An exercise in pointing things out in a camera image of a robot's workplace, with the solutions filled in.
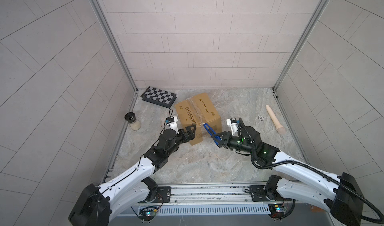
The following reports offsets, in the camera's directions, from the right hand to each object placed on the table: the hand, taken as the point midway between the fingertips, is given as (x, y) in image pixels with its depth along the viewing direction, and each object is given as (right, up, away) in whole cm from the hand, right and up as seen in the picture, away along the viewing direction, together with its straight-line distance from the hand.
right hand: (211, 140), depth 68 cm
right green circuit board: (+30, -32, 0) cm, 44 cm away
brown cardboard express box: (-6, +13, +12) cm, 19 cm away
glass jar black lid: (-46, +9, +18) cm, 50 cm away
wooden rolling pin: (+44, +1, +22) cm, 49 cm away
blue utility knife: (0, +4, +4) cm, 5 cm away
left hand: (-7, +4, +9) cm, 12 cm away
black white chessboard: (-35, +21, +40) cm, 57 cm away
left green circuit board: (-28, -31, -3) cm, 42 cm away
